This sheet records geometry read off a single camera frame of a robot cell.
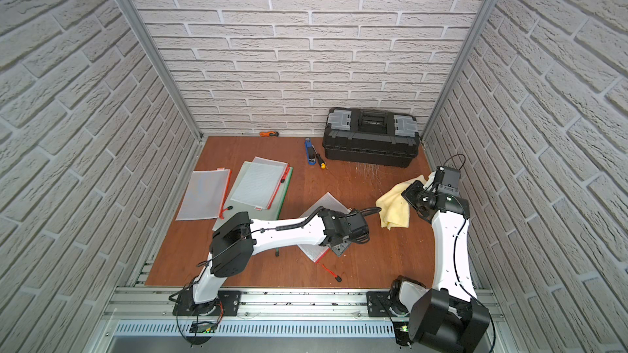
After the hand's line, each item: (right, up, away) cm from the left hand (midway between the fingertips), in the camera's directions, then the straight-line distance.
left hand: (340, 239), depth 83 cm
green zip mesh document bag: (-33, +6, +12) cm, 36 cm away
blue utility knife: (-12, +31, +27) cm, 42 cm away
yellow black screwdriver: (-7, +27, +26) cm, 38 cm away
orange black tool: (-33, +41, +39) cm, 65 cm away
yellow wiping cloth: (+17, +12, -4) cm, 21 cm away
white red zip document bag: (-9, -5, 0) cm, 10 cm away
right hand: (+23, +17, -3) cm, 29 cm away
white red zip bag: (-33, +17, +20) cm, 42 cm away
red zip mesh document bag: (-55, +13, +16) cm, 59 cm away
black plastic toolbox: (+14, +37, +15) cm, 42 cm away
